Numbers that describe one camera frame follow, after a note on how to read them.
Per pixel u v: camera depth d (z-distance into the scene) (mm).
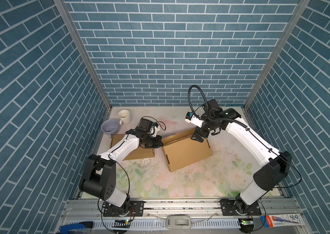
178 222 681
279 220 697
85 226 670
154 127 802
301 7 710
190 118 692
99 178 435
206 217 722
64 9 707
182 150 909
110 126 1050
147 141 735
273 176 485
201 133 691
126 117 1019
